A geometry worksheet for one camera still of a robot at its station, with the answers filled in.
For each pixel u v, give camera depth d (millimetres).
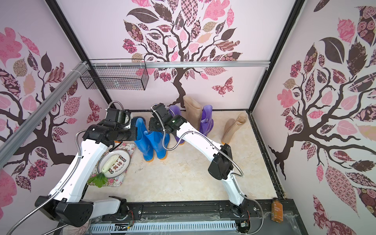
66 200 375
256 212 730
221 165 545
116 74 949
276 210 709
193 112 899
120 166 890
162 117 586
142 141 720
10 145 502
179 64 923
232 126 829
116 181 833
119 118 550
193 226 697
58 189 379
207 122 814
